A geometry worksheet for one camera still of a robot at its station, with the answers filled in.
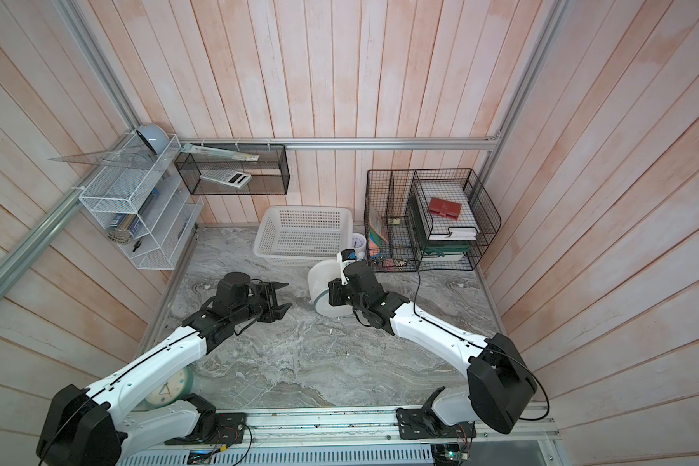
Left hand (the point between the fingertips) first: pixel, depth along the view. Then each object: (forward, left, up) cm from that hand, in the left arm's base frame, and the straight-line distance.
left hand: (293, 291), depth 80 cm
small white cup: (+31, -20, -15) cm, 40 cm away
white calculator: (+39, +23, +9) cm, 46 cm away
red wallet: (+29, -48, +5) cm, 56 cm away
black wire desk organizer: (+49, -32, -5) cm, 58 cm away
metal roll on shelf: (+10, +46, +12) cm, 49 cm away
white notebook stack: (+22, -47, +3) cm, 52 cm away
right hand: (+3, -10, -1) cm, 10 cm away
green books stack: (+38, -45, -14) cm, 60 cm away
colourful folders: (+33, -27, -12) cm, 44 cm away
